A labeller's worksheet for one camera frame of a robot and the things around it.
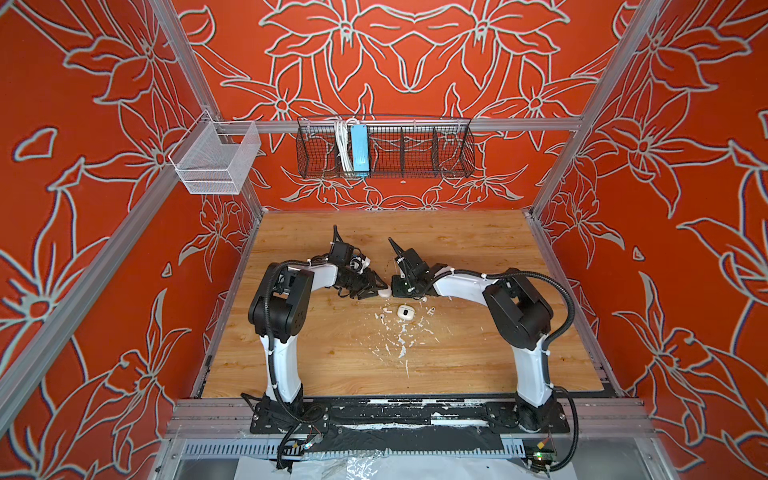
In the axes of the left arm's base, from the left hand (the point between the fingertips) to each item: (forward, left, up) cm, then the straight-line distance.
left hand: (383, 288), depth 95 cm
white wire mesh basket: (+26, +56, +30) cm, 69 cm away
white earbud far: (-6, -16, -2) cm, 17 cm away
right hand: (+1, -3, -1) cm, 3 cm away
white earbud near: (-10, 0, -1) cm, 10 cm away
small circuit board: (-42, -40, -3) cm, 58 cm away
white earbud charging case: (-8, -8, 0) cm, 11 cm away
